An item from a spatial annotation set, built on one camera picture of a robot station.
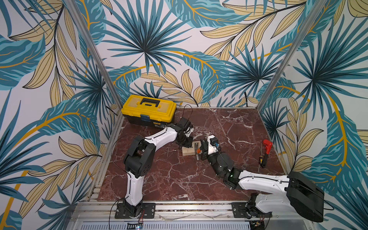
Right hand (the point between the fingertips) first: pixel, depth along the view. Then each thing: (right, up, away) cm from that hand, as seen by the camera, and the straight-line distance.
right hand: (203, 140), depth 77 cm
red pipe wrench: (+47, -8, +21) cm, 52 cm away
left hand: (-7, -8, +16) cm, 19 cm away
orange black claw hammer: (-2, -8, +11) cm, 14 cm away
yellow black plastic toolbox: (-33, +17, +16) cm, 41 cm away
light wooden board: (-6, -9, +15) cm, 18 cm away
